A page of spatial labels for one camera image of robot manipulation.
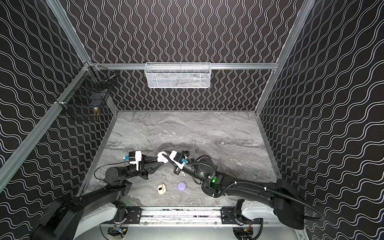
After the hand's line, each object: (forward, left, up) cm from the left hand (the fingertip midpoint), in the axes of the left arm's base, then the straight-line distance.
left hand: (164, 163), depth 63 cm
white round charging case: (+2, +1, +1) cm, 3 cm away
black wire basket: (+46, +56, +2) cm, 72 cm away
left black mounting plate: (-15, +17, -28) cm, 36 cm away
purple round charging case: (0, -5, -28) cm, 28 cm away
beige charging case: (-2, +6, -26) cm, 27 cm away
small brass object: (+31, +44, +1) cm, 54 cm away
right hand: (+4, 0, +3) cm, 5 cm away
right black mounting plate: (-14, -30, -28) cm, 43 cm away
